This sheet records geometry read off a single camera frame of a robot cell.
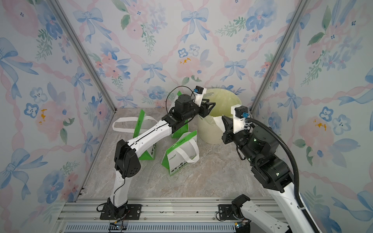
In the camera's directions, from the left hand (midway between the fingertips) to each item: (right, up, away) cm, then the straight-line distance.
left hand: (214, 100), depth 75 cm
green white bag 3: (-15, -25, -4) cm, 30 cm away
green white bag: (-41, -13, +2) cm, 43 cm away
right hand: (+2, -9, -18) cm, 20 cm away
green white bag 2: (-17, -17, +9) cm, 25 cm away
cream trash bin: (0, -16, +14) cm, 21 cm away
